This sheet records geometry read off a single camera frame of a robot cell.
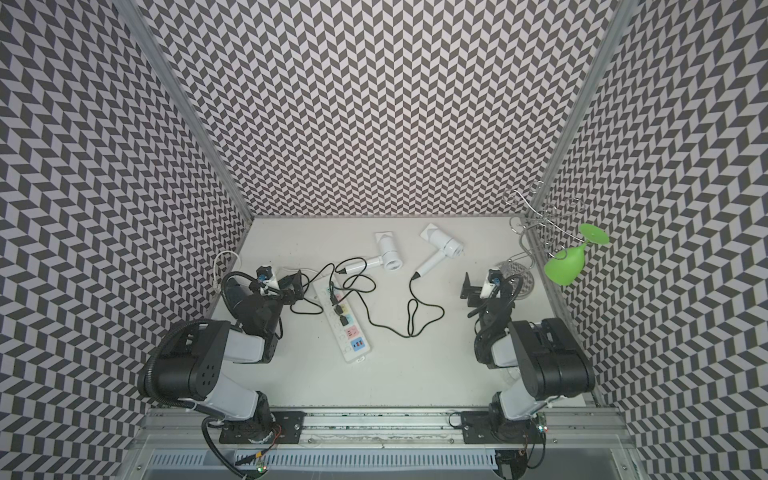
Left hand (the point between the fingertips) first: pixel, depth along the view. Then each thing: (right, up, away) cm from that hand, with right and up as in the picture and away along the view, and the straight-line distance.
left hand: (285, 272), depth 90 cm
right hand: (+60, -2, -1) cm, 60 cm away
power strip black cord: (+14, -7, +1) cm, 16 cm away
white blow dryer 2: (+53, +7, +12) cm, 54 cm away
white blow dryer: (+32, +4, +11) cm, 34 cm away
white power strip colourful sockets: (+20, -17, -4) cm, 26 cm away
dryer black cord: (+39, -10, +5) cm, 41 cm away
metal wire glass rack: (+92, +14, +27) cm, 97 cm away
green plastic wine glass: (+79, +2, -11) cm, 80 cm away
